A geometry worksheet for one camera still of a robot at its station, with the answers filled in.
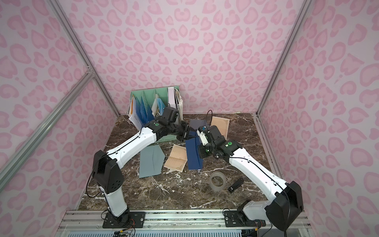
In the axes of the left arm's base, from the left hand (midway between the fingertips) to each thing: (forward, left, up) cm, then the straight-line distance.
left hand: (200, 128), depth 77 cm
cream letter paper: (+24, -18, -25) cm, 39 cm away
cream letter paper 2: (-4, +14, -26) cm, 30 cm away
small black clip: (-21, -20, -24) cm, 38 cm away
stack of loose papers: (+20, +12, -1) cm, 24 cm away
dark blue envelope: (-12, +3, -13) cm, 18 cm away
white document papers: (+13, +39, -1) cm, 41 cm away
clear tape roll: (-15, -11, -24) cm, 30 cm away
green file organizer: (+23, +36, -6) cm, 43 cm away
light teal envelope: (-4, +31, -27) cm, 41 cm away
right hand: (-8, +1, -7) cm, 11 cm away
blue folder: (+19, +23, -2) cm, 30 cm away
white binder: (+25, +18, -1) cm, 30 cm away
